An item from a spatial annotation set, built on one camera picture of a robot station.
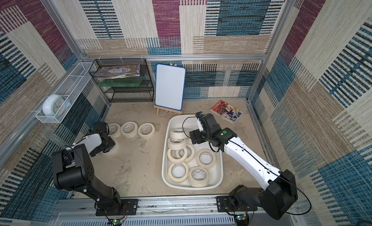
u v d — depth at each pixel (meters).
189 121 0.69
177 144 0.83
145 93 1.20
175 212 0.73
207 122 0.59
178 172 0.83
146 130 1.01
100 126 0.79
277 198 0.38
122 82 0.93
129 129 1.02
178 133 0.88
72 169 0.47
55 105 0.65
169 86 0.97
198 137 0.71
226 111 1.11
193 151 0.89
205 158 0.90
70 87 0.82
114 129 0.99
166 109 1.06
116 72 0.83
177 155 0.87
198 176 0.82
